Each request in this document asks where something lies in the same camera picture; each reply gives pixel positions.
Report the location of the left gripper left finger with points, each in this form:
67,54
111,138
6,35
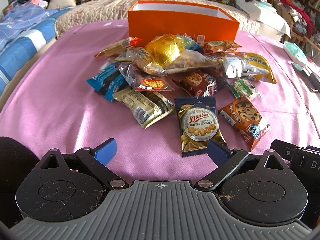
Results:
96,159

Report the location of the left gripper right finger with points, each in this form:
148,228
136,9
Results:
228,163

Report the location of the red dried dates packet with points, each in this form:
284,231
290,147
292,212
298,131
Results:
142,81

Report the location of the orange chocolate chip cookie packet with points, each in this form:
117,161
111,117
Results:
242,115

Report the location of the Danisa butter cookies packet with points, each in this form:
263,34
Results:
198,123

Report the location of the pink tablecloth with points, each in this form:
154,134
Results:
54,107

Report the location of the green white snack packet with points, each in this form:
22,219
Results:
242,88

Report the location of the beige black snack packet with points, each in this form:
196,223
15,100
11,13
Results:
146,107

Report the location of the blue Oreo packet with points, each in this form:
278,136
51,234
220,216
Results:
108,81

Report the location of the brown chocolate cookie packet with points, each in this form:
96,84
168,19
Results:
199,83

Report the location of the yellow silver snack packet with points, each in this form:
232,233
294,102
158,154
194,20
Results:
244,65

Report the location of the clear nut snack bag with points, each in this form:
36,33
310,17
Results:
188,60

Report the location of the teal box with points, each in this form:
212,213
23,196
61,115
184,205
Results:
295,53

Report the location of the red orange biscuit packet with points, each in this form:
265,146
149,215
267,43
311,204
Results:
226,46

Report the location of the long orange cracker packet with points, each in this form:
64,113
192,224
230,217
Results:
118,47

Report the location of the blue small snack packet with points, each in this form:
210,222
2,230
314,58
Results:
190,44

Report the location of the gold foil snack packet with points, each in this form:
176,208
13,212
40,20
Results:
166,49

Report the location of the orange cardboard box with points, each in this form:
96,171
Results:
203,23

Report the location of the white cloth covered table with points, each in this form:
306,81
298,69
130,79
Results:
272,25

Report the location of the blue striped blanket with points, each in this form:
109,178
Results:
25,30

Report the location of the beige quilted sofa cover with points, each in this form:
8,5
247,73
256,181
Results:
104,10

